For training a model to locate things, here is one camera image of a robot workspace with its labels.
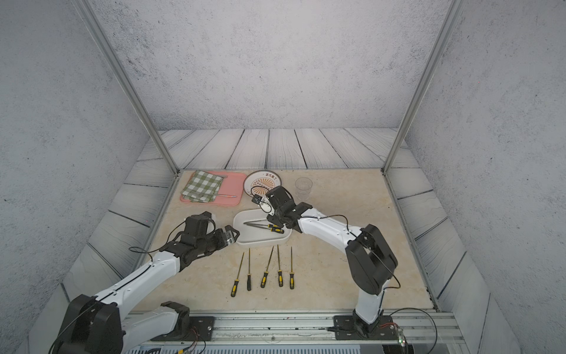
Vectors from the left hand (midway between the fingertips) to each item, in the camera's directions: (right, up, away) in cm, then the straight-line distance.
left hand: (235, 237), depth 85 cm
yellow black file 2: (+13, +1, +11) cm, 17 cm away
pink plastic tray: (-7, +20, +29) cm, 36 cm away
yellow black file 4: (+6, -15, -1) cm, 16 cm away
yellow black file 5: (+12, -14, 0) cm, 18 cm away
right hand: (+16, +12, +3) cm, 20 cm away
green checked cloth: (-23, +19, +27) cm, 40 cm away
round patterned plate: (+6, +22, +30) cm, 37 cm away
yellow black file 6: (+17, -14, -1) cm, 22 cm away
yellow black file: (+6, +4, +16) cm, 17 cm away
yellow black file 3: (+1, -16, -2) cm, 16 cm away
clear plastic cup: (+28, +19, +25) cm, 42 cm away
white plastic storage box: (+4, -2, +13) cm, 14 cm away
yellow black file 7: (+22, -14, 0) cm, 26 cm away
